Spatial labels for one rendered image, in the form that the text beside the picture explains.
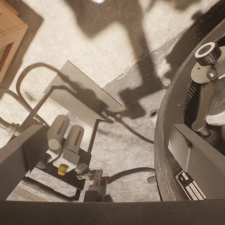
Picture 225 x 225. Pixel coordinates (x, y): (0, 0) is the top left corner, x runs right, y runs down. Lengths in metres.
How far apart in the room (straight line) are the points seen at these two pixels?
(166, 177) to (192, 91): 0.23
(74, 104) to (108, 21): 0.54
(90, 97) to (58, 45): 0.35
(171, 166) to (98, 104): 0.78
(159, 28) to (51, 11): 0.51
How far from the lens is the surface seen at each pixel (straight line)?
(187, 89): 0.43
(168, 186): 0.31
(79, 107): 1.08
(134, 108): 1.03
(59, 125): 0.77
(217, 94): 0.37
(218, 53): 0.41
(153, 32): 0.84
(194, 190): 0.28
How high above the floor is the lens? 0.81
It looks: 50 degrees down
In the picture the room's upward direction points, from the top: 170 degrees counter-clockwise
